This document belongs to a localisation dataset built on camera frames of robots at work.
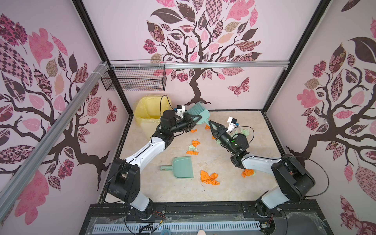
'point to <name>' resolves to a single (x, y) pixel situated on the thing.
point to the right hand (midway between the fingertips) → (209, 121)
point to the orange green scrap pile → (192, 149)
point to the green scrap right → (245, 132)
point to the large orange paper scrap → (204, 177)
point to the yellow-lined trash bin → (148, 110)
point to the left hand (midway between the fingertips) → (203, 119)
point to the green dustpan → (181, 167)
